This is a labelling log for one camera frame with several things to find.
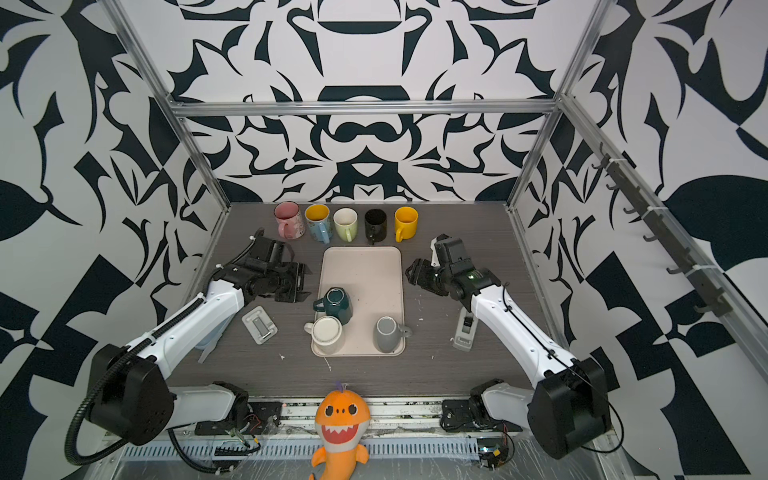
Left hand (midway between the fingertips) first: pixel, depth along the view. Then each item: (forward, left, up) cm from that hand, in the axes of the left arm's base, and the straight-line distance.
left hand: (317, 269), depth 83 cm
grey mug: (-16, -19, -6) cm, 26 cm away
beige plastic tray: (+7, -15, -17) cm, 24 cm away
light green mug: (+23, -6, -7) cm, 25 cm away
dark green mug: (-7, -5, -6) cm, 10 cm away
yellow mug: (+22, -26, -7) cm, 35 cm away
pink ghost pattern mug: (+22, +12, -7) cm, 27 cm away
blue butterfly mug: (+26, +4, -7) cm, 27 cm away
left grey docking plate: (-9, +18, -15) cm, 25 cm away
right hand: (-3, -26, +1) cm, 26 cm away
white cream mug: (-14, -3, -9) cm, 17 cm away
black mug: (+23, -16, -8) cm, 29 cm away
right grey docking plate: (-13, -41, -14) cm, 45 cm away
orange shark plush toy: (-34, -8, -8) cm, 36 cm away
